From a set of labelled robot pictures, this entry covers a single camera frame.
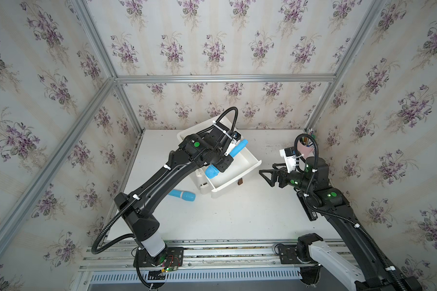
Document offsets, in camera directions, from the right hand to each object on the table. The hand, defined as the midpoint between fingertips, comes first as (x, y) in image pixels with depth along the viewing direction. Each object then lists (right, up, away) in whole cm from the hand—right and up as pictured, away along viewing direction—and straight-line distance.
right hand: (271, 169), depth 72 cm
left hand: (-18, +4, 0) cm, 19 cm away
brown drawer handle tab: (-12, -6, +3) cm, 14 cm away
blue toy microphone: (-24, 0, -6) cm, 25 cm away
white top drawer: (-9, +2, +14) cm, 17 cm away
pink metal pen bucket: (+27, +7, +28) cm, 40 cm away
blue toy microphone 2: (-39, -15, +15) cm, 44 cm away
